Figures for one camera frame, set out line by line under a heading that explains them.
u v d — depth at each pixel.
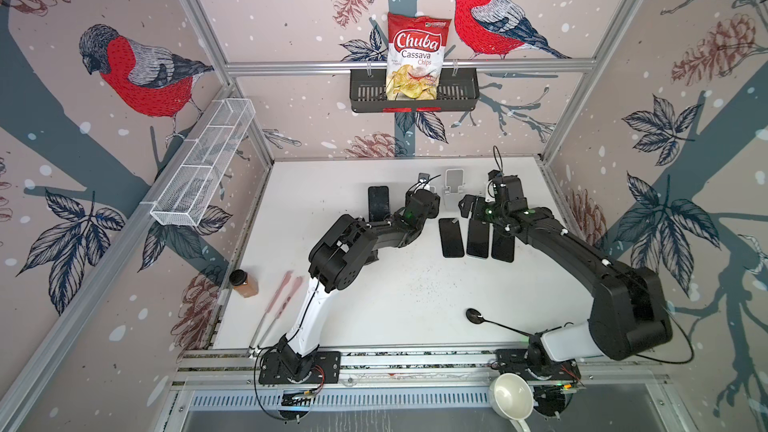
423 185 0.87
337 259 0.56
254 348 0.76
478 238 0.98
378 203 0.93
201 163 0.78
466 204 0.80
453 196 1.04
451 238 0.98
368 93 0.95
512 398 0.68
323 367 0.73
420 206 0.78
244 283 0.80
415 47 0.83
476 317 0.80
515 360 0.74
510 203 0.67
